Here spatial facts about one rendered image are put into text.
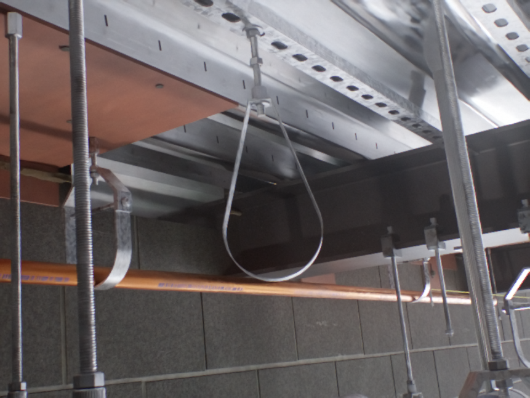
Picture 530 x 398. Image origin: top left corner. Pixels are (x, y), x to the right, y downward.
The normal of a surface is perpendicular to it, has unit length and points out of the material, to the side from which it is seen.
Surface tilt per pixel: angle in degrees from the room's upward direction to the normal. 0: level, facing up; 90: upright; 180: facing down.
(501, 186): 90
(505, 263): 90
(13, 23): 90
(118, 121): 180
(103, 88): 180
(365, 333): 90
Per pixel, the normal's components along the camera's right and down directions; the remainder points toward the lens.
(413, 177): -0.58, -0.15
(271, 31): 0.09, 0.97
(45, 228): 0.82, -0.21
